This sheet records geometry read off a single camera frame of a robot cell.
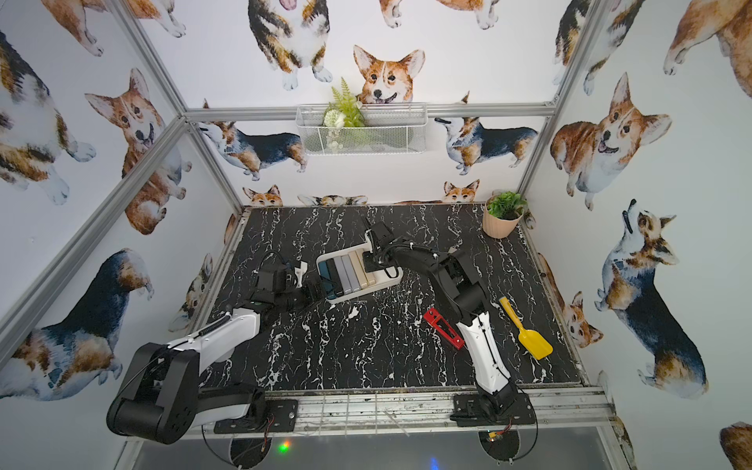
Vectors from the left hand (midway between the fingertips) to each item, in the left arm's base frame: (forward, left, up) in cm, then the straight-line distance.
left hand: (334, 286), depth 87 cm
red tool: (-8, -31, -9) cm, 33 cm away
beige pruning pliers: (+6, -8, -7) cm, 12 cm away
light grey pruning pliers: (+8, -1, -7) cm, 11 cm away
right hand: (+13, -8, -7) cm, 17 cm away
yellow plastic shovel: (-15, -58, -8) cm, 61 cm away
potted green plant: (+26, -56, +2) cm, 62 cm away
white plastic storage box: (+7, -14, -9) cm, 18 cm away
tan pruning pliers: (+14, -3, -6) cm, 16 cm away
